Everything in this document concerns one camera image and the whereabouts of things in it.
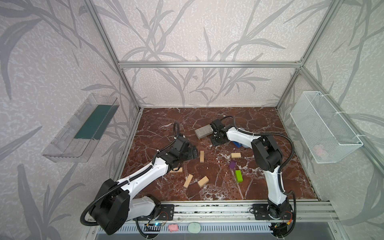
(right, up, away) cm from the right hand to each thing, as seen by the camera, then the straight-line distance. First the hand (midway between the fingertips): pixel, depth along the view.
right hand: (215, 137), depth 102 cm
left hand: (-14, -4, -17) cm, 22 cm away
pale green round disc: (-13, -38, -34) cm, 52 cm away
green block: (+12, -20, -17) cm, 29 cm away
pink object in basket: (+49, -4, -29) cm, 57 cm away
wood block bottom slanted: (-17, -22, -19) cm, 34 cm away
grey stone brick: (-8, +4, 0) cm, 9 cm away
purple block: (+9, -15, -12) cm, 21 cm away
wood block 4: (-8, -22, -20) cm, 31 cm away
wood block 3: (-20, -13, -30) cm, 39 cm away
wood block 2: (+12, -10, -8) cm, 18 cm away
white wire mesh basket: (+45, +4, -39) cm, 59 cm away
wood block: (-9, -11, -10) cm, 18 cm away
